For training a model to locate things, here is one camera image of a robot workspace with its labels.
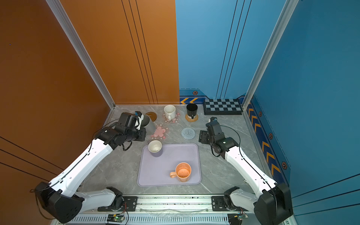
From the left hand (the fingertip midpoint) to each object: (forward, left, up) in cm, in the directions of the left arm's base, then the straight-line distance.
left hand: (145, 130), depth 77 cm
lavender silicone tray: (-14, -4, -25) cm, 29 cm away
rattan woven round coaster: (+25, -27, -20) cm, 42 cm away
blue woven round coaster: (+13, -24, -22) cm, 35 cm away
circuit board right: (-38, -49, -22) cm, 66 cm away
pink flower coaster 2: (+13, -4, -22) cm, 26 cm away
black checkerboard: (+38, -53, -19) cm, 68 cm away
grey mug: (0, -3, +6) cm, 7 cm away
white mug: (+26, -11, -13) cm, 31 cm away
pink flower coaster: (+24, -14, -21) cm, 35 cm away
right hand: (+1, -33, -5) cm, 33 cm away
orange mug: (-16, -21, -20) cm, 33 cm away
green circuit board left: (-38, +13, -23) cm, 46 cm away
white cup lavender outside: (0, -2, -20) cm, 20 cm away
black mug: (+29, -27, -13) cm, 42 cm away
